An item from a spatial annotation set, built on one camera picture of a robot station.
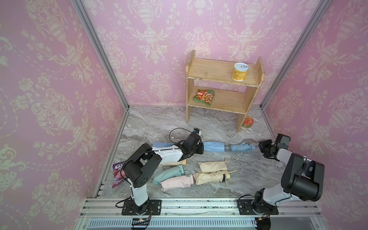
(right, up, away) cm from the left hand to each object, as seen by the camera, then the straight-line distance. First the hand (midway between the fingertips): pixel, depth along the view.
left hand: (204, 147), depth 91 cm
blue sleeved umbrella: (-28, +1, +6) cm, 29 cm away
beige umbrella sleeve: (+2, -10, -7) cm, 13 cm away
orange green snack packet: (+1, +34, +5) cm, 34 cm away
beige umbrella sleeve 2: (-2, -15, -12) cm, 19 cm away
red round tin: (+35, +16, +15) cm, 41 cm away
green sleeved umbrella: (-18, -12, -10) cm, 24 cm away
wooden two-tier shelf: (+20, +30, +3) cm, 36 cm away
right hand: (+37, +3, +2) cm, 37 cm away
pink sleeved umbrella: (-14, -17, -12) cm, 25 cm away
